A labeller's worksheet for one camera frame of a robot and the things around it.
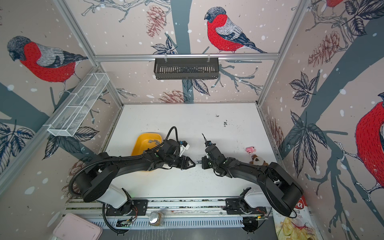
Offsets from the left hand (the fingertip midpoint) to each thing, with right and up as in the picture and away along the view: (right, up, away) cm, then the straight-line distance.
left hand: (192, 166), depth 80 cm
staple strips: (-25, +10, +19) cm, 32 cm away
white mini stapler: (+3, 0, +8) cm, 8 cm away
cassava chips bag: (+48, -21, -15) cm, 55 cm away
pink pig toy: (+37, +6, +13) cm, 39 cm away
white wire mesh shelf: (-62, +27, -6) cm, 68 cm away
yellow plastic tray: (-32, +11, +18) cm, 38 cm away
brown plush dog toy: (+39, +1, +7) cm, 40 cm away
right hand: (+5, 0, +8) cm, 10 cm away
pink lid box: (-55, -24, -13) cm, 61 cm away
